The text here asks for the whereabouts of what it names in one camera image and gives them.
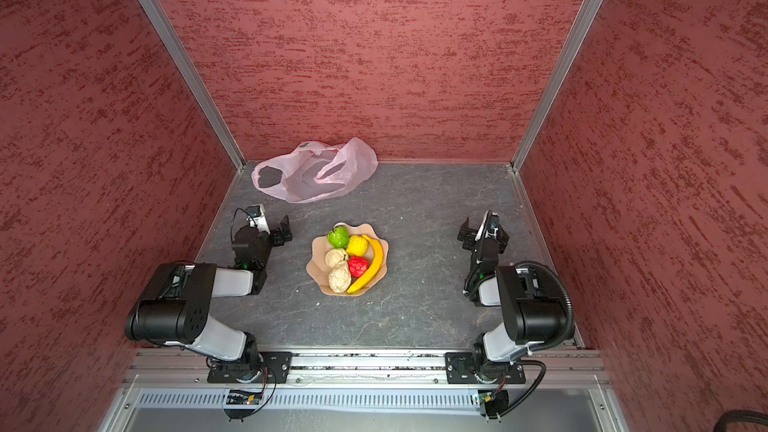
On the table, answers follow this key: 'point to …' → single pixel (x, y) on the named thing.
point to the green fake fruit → (338, 236)
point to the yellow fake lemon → (357, 246)
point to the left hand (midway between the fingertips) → (274, 222)
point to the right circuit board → (495, 402)
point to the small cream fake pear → (336, 258)
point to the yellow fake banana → (369, 277)
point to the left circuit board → (241, 397)
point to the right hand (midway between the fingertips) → (479, 225)
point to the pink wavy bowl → (318, 268)
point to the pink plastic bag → (314, 170)
